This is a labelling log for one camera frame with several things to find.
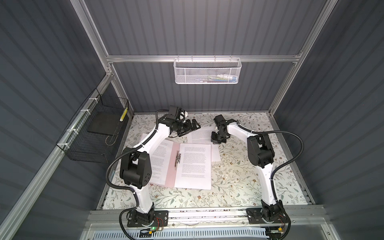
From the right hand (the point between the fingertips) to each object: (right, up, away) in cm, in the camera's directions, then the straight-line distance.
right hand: (214, 143), depth 103 cm
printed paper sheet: (-14, -16, -14) cm, 25 cm away
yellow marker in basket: (-53, +18, -22) cm, 60 cm away
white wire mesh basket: (-3, +59, +21) cm, 62 cm away
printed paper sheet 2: (-35, -8, -10) cm, 38 cm away
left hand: (-14, +10, -15) cm, 23 cm away
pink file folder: (-26, -9, -8) cm, 29 cm away
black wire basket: (-65, +7, -29) cm, 71 cm away
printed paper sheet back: (-7, +5, +3) cm, 9 cm away
